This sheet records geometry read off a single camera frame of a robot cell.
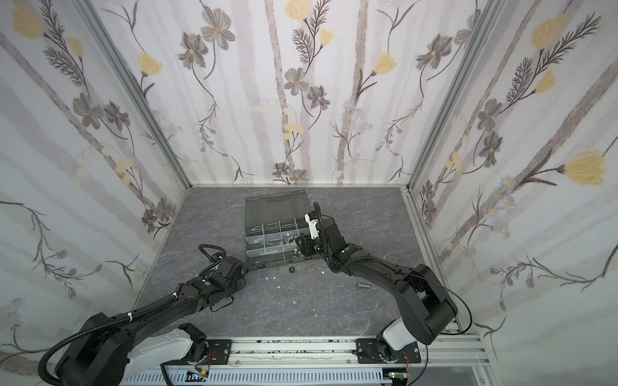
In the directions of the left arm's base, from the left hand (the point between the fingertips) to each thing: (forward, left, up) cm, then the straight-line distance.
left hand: (238, 274), depth 88 cm
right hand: (+9, -22, +14) cm, 27 cm away
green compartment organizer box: (+24, -11, -1) cm, 26 cm away
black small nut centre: (+2, -20, -3) cm, 20 cm away
